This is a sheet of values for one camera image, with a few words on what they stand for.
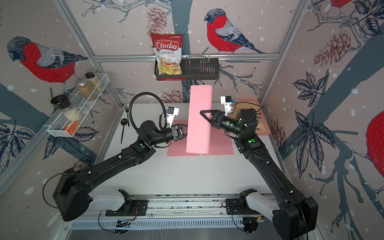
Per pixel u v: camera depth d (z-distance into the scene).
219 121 0.56
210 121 0.59
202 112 0.61
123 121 1.09
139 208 0.73
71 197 0.40
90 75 0.79
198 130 0.61
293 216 0.36
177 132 0.58
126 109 1.18
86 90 0.76
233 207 0.72
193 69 1.07
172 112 0.61
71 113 0.68
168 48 0.82
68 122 0.71
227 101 0.61
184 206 0.75
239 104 0.60
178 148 0.60
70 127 0.65
